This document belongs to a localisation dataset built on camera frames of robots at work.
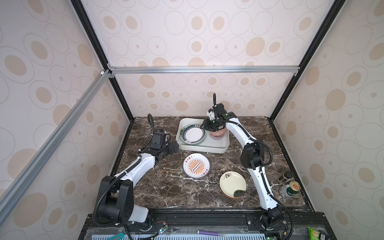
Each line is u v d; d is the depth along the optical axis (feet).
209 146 3.36
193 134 3.57
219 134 3.46
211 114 3.10
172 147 2.61
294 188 2.46
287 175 2.62
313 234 2.29
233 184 2.78
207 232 2.31
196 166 3.08
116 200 1.39
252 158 2.14
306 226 2.39
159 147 2.25
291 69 3.00
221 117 2.58
